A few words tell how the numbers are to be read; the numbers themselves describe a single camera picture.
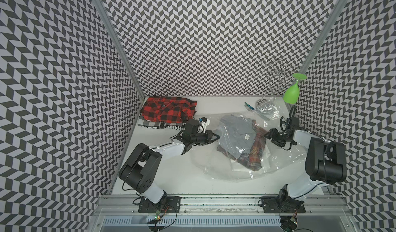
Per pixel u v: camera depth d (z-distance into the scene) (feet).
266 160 2.76
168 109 3.28
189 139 2.29
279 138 2.80
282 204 2.20
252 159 2.75
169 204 2.36
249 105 3.79
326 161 1.66
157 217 2.19
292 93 2.84
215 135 2.75
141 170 1.46
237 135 2.92
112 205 2.47
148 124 3.31
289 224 2.30
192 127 2.23
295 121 2.62
